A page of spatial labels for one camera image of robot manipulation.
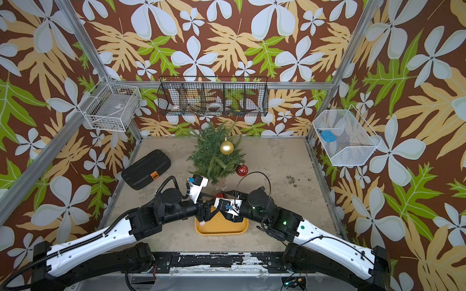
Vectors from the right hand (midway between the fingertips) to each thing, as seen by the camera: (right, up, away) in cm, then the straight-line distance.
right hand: (220, 197), depth 67 cm
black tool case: (-44, +8, +32) cm, 55 cm away
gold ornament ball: (+2, +19, +3) cm, 19 cm away
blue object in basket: (+50, +25, +18) cm, 59 cm away
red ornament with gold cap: (0, +1, -2) cm, 2 cm away
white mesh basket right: (+58, +23, +16) cm, 65 cm away
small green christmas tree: (-2, +16, +10) cm, 19 cm away
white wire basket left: (-54, +39, +18) cm, 69 cm away
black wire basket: (-6, +48, +31) cm, 57 cm away
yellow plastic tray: (-2, -18, +18) cm, 25 cm away
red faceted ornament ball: (+9, +9, +10) cm, 16 cm away
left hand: (0, -1, -2) cm, 2 cm away
